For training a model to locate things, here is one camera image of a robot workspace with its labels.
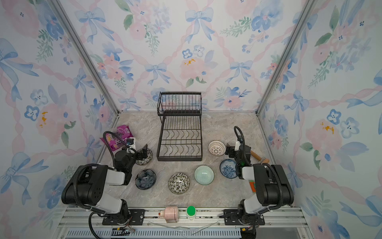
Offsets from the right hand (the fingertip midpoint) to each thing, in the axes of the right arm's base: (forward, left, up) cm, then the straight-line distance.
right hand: (236, 143), depth 94 cm
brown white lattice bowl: (0, +12, -5) cm, 13 cm away
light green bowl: (-19, +21, -4) cm, 28 cm away
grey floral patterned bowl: (-24, +35, -5) cm, 43 cm away
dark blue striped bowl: (-22, +54, -4) cm, 59 cm away
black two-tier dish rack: (+9, +37, -4) cm, 38 cm away
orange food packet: (-23, -7, -8) cm, 26 cm away
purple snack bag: (+8, +75, +1) cm, 75 cm away
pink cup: (-40, +37, +2) cm, 54 cm away
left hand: (-2, +60, +3) cm, 60 cm away
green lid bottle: (-39, +28, +3) cm, 48 cm away
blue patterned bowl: (-14, +6, -6) cm, 16 cm away
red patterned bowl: (-10, +56, -5) cm, 57 cm away
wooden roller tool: (-6, -14, -6) cm, 16 cm away
